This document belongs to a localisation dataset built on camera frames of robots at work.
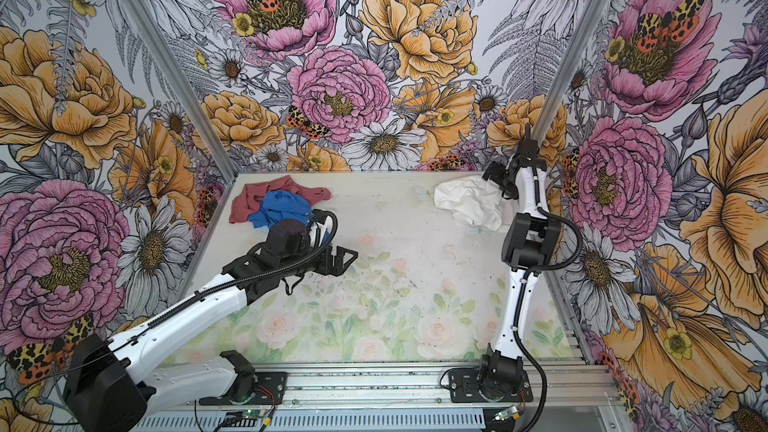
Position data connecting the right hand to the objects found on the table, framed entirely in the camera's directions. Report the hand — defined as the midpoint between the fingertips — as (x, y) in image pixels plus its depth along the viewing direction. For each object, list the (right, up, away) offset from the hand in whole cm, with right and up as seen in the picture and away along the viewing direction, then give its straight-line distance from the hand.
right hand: (493, 186), depth 104 cm
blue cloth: (-73, -7, -1) cm, 73 cm away
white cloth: (-5, -4, +1) cm, 7 cm away
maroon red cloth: (-86, -6, +2) cm, 86 cm away
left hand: (-47, -20, -25) cm, 58 cm away
